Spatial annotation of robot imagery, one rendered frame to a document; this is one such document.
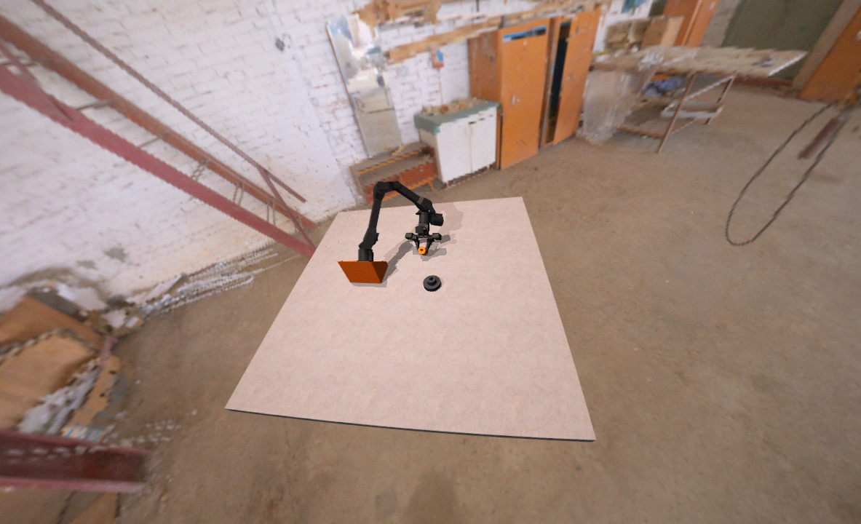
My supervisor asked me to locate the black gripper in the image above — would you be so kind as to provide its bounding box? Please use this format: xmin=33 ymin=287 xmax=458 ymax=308
xmin=405 ymin=222 xmax=442 ymax=253

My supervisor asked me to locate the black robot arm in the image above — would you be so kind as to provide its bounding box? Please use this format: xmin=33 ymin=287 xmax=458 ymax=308
xmin=357 ymin=181 xmax=444 ymax=262

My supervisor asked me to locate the dark grey round pedestal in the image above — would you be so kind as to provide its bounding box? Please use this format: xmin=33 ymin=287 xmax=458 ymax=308
xmin=423 ymin=275 xmax=441 ymax=292

